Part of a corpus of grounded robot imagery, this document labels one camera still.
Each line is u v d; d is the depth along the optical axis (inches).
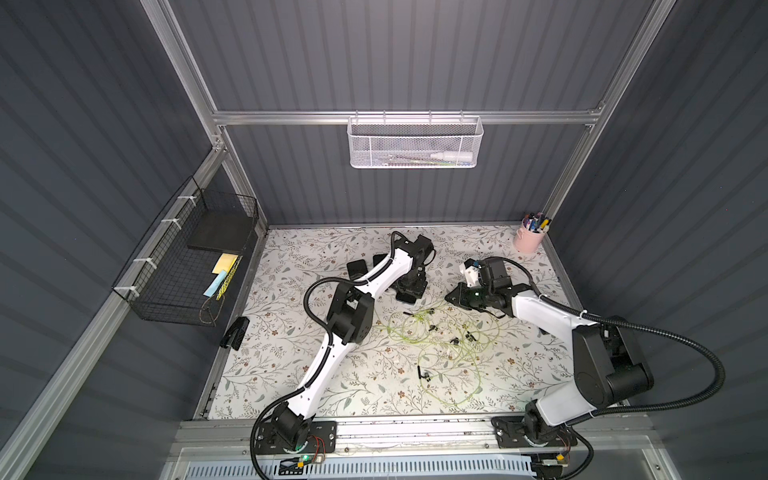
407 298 38.3
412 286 35.8
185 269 28.9
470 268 33.3
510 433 28.9
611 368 17.8
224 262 29.8
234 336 35.0
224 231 32.5
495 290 28.0
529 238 41.5
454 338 35.8
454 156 35.2
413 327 36.0
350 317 25.4
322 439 28.5
